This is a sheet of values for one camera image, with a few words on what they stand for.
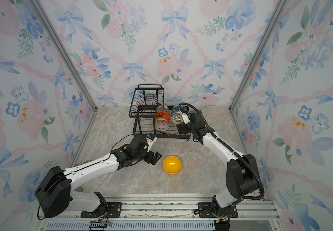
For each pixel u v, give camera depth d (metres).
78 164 0.92
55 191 0.41
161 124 1.07
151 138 0.73
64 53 0.86
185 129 0.79
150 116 0.84
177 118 1.10
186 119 0.78
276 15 0.71
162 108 1.11
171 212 0.74
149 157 0.73
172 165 0.86
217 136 0.57
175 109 1.13
